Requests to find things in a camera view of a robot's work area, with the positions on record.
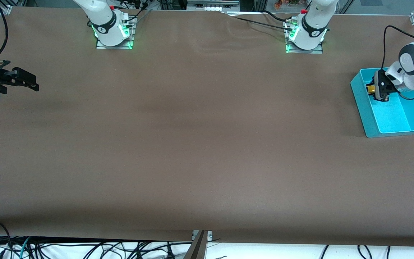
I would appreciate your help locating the teal plastic bin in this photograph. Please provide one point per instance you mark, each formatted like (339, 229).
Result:
(394, 118)

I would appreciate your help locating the yellow beetle toy car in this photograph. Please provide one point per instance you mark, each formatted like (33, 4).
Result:
(371, 89)

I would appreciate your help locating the grey background device box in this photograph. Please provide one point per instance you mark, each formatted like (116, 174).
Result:
(212, 4)

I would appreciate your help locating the brown table cover sheet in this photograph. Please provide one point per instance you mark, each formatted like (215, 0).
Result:
(207, 144)

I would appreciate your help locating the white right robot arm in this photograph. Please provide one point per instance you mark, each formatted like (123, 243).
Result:
(102, 18)

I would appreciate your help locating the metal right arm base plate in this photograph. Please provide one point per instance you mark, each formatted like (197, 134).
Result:
(113, 47)

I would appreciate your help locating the grey metal table beam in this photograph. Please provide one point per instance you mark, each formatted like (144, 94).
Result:
(198, 248)

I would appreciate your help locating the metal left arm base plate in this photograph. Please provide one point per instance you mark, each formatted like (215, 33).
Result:
(314, 51)

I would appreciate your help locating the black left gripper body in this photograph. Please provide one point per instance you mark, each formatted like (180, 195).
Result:
(381, 85)

